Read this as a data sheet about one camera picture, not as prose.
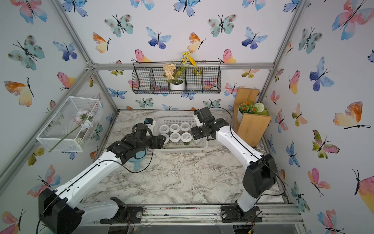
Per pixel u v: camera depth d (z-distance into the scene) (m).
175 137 0.95
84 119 0.76
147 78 0.99
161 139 0.70
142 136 0.60
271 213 0.76
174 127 1.00
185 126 1.02
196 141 0.98
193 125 1.01
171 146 0.99
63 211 0.37
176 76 0.87
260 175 0.43
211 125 0.57
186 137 0.96
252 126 0.82
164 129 1.00
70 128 0.74
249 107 0.88
